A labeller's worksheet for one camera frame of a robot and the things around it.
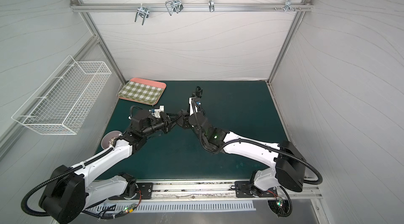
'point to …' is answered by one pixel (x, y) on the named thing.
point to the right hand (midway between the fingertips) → (185, 110)
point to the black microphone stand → (197, 94)
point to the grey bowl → (107, 138)
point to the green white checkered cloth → (141, 92)
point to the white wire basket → (58, 106)
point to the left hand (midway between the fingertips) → (182, 117)
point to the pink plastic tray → (147, 83)
